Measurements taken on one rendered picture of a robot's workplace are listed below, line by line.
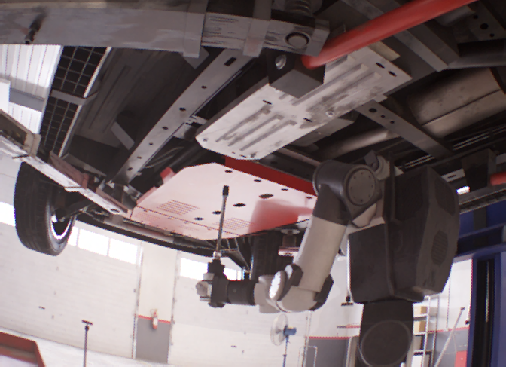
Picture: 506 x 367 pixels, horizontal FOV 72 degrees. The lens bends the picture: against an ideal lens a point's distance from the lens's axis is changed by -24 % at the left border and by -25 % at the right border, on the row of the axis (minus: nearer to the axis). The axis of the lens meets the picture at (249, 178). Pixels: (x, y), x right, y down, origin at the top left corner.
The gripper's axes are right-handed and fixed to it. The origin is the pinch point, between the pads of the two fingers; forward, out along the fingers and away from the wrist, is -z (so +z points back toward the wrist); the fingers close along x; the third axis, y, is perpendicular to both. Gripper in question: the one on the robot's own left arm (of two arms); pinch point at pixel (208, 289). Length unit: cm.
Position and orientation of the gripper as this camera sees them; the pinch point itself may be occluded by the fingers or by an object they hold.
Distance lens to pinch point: 145.9
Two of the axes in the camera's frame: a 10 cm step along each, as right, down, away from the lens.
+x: -1.2, 9.3, -3.4
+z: 8.3, -0.9, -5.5
